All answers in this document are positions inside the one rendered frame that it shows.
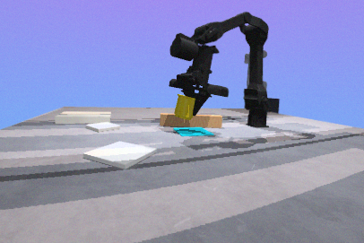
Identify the beige flat square slab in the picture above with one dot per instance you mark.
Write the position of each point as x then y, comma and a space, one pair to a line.
120, 154

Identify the olive yellow cup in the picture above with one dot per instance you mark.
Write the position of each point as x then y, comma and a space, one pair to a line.
185, 106

